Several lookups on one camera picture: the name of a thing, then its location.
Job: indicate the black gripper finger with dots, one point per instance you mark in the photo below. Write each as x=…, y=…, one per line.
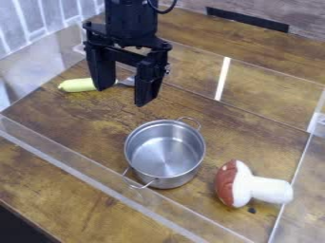
x=148, y=79
x=100, y=67

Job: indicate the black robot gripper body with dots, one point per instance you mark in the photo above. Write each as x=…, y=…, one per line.
x=130, y=27

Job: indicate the silver metal pot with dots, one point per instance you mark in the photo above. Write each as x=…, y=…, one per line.
x=165, y=151

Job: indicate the red and white plush mushroom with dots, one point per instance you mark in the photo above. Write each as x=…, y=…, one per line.
x=237, y=186

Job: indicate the clear acrylic triangle stand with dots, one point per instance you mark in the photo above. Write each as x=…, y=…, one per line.
x=79, y=49

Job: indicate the black strip on table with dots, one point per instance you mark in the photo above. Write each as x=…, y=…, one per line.
x=246, y=19

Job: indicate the clear acrylic front barrier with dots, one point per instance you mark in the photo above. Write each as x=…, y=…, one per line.
x=175, y=216

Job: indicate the spoon with yellow-green handle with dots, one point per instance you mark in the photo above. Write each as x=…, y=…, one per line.
x=84, y=85

